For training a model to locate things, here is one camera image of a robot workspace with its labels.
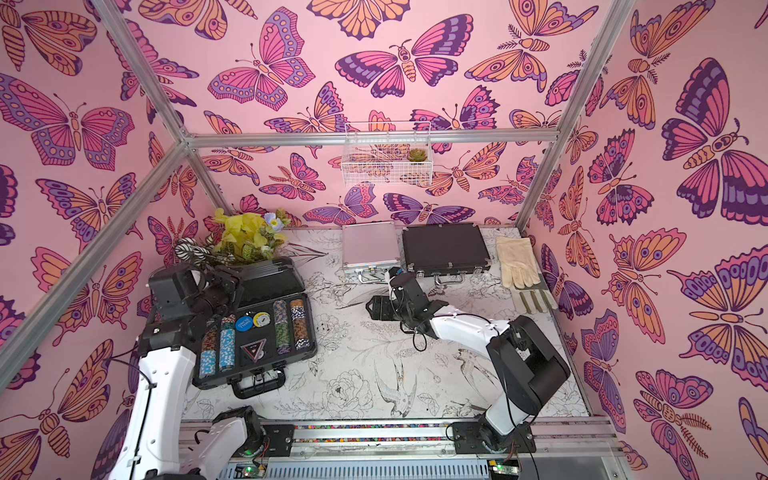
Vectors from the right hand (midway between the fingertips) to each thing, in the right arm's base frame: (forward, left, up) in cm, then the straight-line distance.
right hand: (376, 302), depth 88 cm
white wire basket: (+41, -2, +24) cm, 48 cm away
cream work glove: (+22, -49, -8) cm, 54 cm away
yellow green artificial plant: (+12, +36, +15) cm, 41 cm away
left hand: (-2, +31, +18) cm, 35 cm away
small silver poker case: (+26, +5, -6) cm, 27 cm away
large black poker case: (-7, +31, -4) cm, 32 cm away
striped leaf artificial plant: (+7, +52, +15) cm, 55 cm away
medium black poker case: (+27, -24, -8) cm, 37 cm away
